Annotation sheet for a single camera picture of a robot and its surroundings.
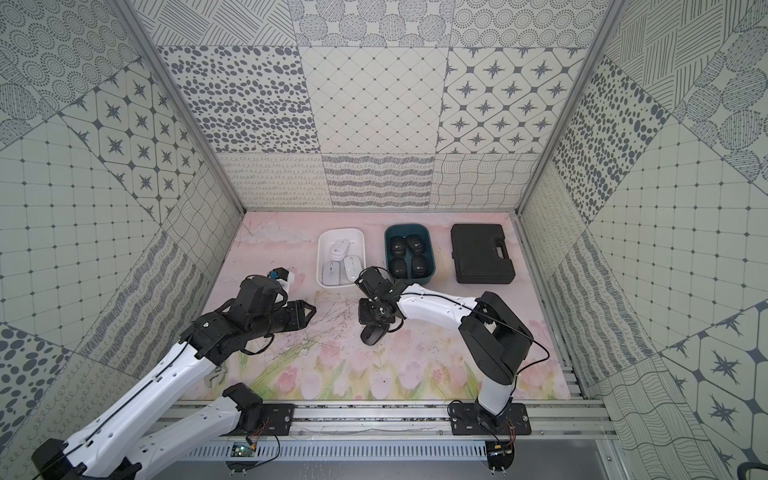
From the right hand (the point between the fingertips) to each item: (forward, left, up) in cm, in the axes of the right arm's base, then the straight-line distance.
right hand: (367, 319), depth 87 cm
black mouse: (-3, -1, -3) cm, 5 cm away
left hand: (-5, +11, +14) cm, 19 cm away
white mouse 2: (+20, +7, -1) cm, 21 cm away
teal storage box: (+28, -13, -4) cm, 31 cm away
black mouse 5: (+20, -16, -1) cm, 26 cm away
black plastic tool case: (+24, -37, +1) cm, 44 cm away
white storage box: (+29, +18, +2) cm, 34 cm away
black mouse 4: (+19, -9, -1) cm, 21 cm away
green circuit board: (-31, +29, -6) cm, 43 cm away
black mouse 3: (+30, -15, -2) cm, 34 cm away
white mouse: (+18, +14, -2) cm, 23 cm away
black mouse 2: (+30, -8, -2) cm, 31 cm away
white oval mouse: (+27, +13, -1) cm, 30 cm away
